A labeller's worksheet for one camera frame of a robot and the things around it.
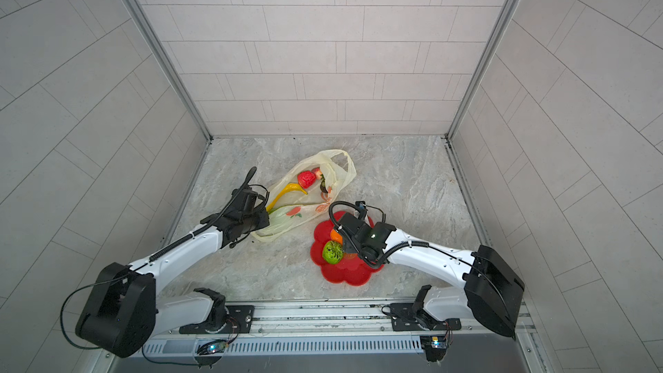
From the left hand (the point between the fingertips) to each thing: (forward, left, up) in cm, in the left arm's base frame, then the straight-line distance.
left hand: (271, 212), depth 89 cm
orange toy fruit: (-9, -23, +1) cm, 24 cm away
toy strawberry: (+16, -15, +2) cm, 22 cm away
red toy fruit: (+13, -11, +2) cm, 17 cm away
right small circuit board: (-37, -50, -3) cm, 62 cm away
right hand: (-10, -28, 0) cm, 30 cm away
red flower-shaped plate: (-18, -27, -3) cm, 33 cm away
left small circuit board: (-38, +8, -1) cm, 38 cm away
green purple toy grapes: (+11, -17, 0) cm, 20 cm away
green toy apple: (-14, -22, +3) cm, 26 cm away
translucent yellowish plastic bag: (-1, -9, +4) cm, 10 cm away
